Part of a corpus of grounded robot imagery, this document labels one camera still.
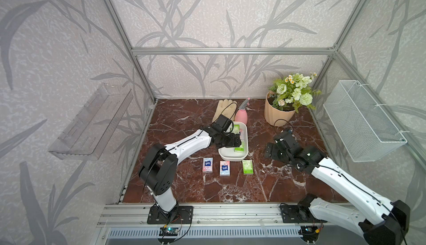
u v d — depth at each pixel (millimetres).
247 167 861
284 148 584
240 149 924
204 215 752
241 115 990
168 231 707
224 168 854
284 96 868
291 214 736
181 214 735
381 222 395
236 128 987
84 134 656
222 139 735
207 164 867
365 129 609
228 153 914
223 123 691
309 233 712
